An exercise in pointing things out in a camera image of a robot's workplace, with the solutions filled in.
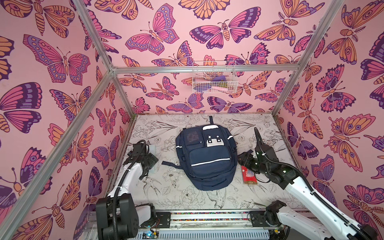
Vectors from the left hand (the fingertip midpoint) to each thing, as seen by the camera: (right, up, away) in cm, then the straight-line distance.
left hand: (150, 162), depth 88 cm
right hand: (+50, +5, -11) cm, 51 cm away
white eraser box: (-2, +5, +11) cm, 12 cm away
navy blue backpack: (+34, +5, +3) cm, 35 cm away
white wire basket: (+39, +54, +8) cm, 67 cm away
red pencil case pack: (+59, -9, +1) cm, 60 cm away
